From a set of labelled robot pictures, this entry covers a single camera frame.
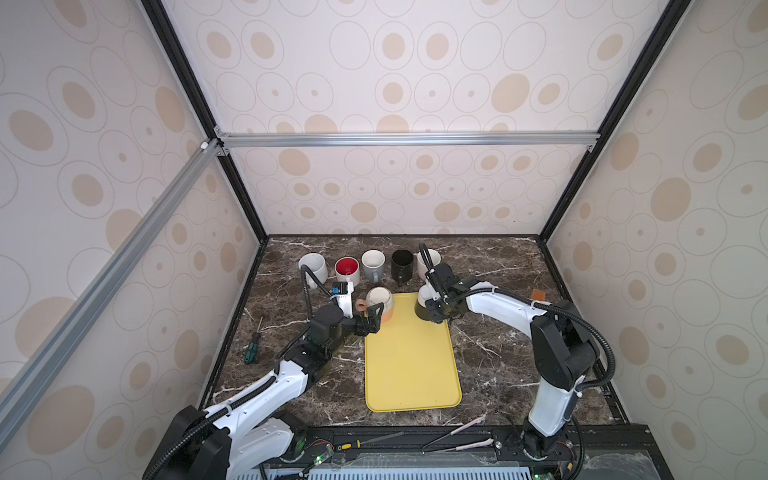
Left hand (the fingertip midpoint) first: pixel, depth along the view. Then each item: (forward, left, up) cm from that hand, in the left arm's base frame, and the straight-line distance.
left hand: (376, 301), depth 80 cm
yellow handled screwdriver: (-31, +4, -17) cm, 36 cm away
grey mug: (+23, +3, -12) cm, 27 cm away
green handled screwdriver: (-8, +37, -16) cm, 41 cm away
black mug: (+21, -7, -11) cm, 25 cm away
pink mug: (+18, -14, -7) cm, 23 cm away
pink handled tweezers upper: (-28, -20, -16) cm, 38 cm away
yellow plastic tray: (-10, -10, -18) cm, 23 cm away
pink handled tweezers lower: (-31, -22, -17) cm, 42 cm away
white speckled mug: (+20, +21, -10) cm, 31 cm away
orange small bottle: (+12, -53, -17) cm, 57 cm away
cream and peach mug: (+7, +1, -10) cm, 13 cm away
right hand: (+5, -18, -14) cm, 24 cm away
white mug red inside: (+22, +12, -15) cm, 29 cm away
